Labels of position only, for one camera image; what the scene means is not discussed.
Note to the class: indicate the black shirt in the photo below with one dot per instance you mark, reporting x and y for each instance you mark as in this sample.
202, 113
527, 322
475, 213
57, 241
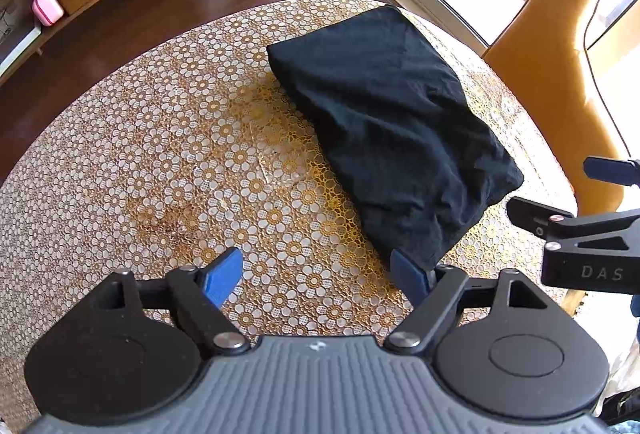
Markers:
390, 113

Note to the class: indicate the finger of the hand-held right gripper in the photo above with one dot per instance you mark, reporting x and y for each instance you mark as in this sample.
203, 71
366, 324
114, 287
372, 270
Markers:
530, 214
610, 171

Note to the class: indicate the pink rounded box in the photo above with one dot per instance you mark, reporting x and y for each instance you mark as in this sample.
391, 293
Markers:
47, 8

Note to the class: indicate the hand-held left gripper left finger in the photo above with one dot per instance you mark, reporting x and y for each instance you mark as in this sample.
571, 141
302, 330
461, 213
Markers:
225, 274

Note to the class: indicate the mustard yellow leather chair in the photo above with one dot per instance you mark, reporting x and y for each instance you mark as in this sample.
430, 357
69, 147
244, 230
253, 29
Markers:
550, 63

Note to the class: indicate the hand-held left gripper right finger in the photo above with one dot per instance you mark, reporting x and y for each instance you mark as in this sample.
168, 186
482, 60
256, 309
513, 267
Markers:
407, 274

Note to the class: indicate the white flat device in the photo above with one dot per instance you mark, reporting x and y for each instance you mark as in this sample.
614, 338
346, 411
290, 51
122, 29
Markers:
17, 46

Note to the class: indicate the round floral lace table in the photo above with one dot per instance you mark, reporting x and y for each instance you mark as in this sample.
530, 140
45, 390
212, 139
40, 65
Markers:
150, 138

